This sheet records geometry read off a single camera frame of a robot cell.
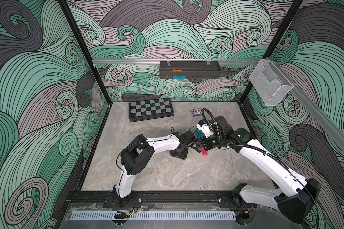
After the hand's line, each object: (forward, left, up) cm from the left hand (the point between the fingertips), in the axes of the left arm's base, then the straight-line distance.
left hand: (182, 155), depth 88 cm
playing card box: (+36, -14, 0) cm, 39 cm away
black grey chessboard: (+36, +24, +2) cm, 44 cm away
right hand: (-1, -8, +18) cm, 20 cm away
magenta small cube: (+1, -15, 0) cm, 15 cm away
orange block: (-8, -7, +26) cm, 28 cm away
